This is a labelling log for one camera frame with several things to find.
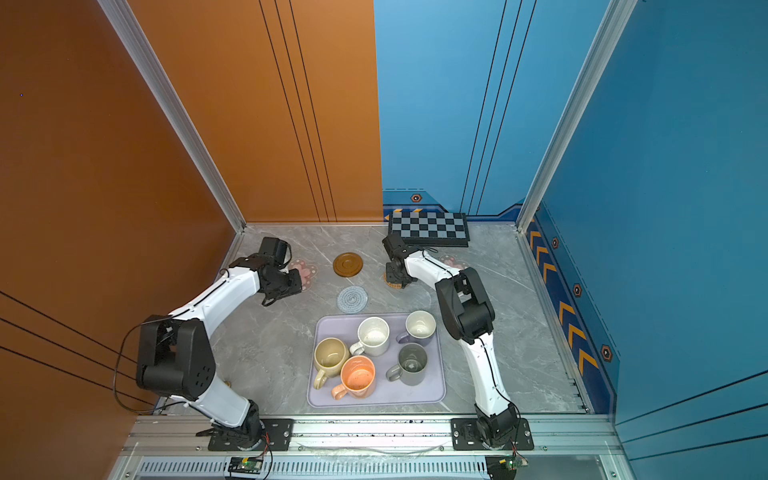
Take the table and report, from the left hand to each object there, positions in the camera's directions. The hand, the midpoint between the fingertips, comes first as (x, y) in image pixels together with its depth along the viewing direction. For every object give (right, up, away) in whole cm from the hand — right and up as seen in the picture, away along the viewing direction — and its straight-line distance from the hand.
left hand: (298, 284), depth 92 cm
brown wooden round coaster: (+12, +5, +17) cm, 22 cm away
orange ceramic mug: (+20, -24, -10) cm, 33 cm away
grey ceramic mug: (+35, -22, -9) cm, 42 cm away
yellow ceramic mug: (+11, -20, -7) cm, 23 cm away
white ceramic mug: (+23, -16, -2) cm, 28 cm away
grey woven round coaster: (+16, -6, +7) cm, 18 cm away
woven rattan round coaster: (+30, -2, +10) cm, 32 cm away
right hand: (+30, +1, +13) cm, 33 cm away
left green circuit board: (-6, -42, -19) cm, 47 cm away
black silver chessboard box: (+44, +19, +24) cm, 53 cm away
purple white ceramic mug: (+38, -13, -2) cm, 40 cm away
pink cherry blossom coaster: (-1, +3, +13) cm, 13 cm away
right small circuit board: (+58, -39, -22) cm, 73 cm away
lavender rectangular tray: (+40, -28, -11) cm, 50 cm away
